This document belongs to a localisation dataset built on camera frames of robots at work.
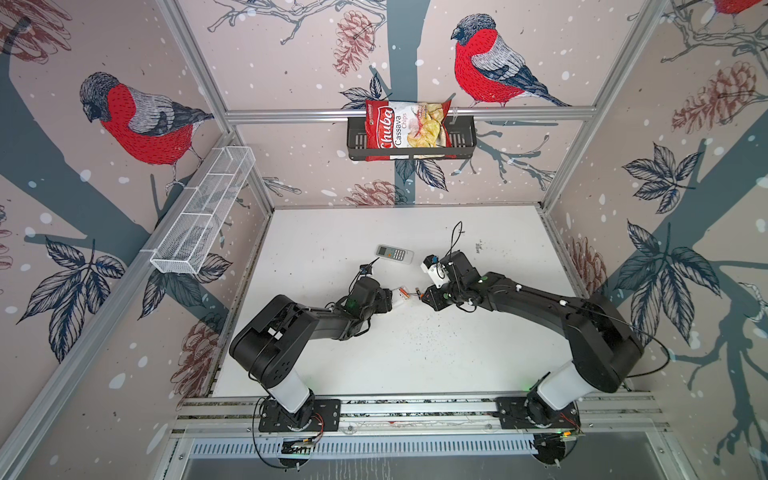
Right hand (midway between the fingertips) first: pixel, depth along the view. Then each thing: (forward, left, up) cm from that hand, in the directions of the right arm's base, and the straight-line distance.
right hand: (421, 302), depth 87 cm
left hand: (+4, +11, -3) cm, 12 cm away
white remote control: (+6, +6, -5) cm, 9 cm away
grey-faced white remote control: (+20, +7, -4) cm, 22 cm away
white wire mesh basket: (+11, +59, +28) cm, 66 cm away
